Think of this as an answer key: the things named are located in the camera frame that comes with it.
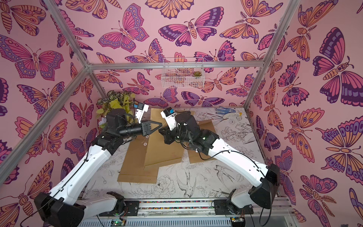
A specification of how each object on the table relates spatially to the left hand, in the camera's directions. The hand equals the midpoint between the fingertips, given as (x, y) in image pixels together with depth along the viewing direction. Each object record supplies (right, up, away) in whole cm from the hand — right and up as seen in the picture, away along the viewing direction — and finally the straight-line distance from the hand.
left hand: (162, 124), depth 66 cm
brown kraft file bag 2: (-22, -29, +21) cm, 42 cm away
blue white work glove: (+46, +8, +47) cm, 66 cm away
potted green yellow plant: (-35, +15, +26) cm, 47 cm away
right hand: (-1, -2, 0) cm, 2 cm away
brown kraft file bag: (-2, -13, +2) cm, 14 cm away
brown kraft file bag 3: (+17, -21, +26) cm, 37 cm away
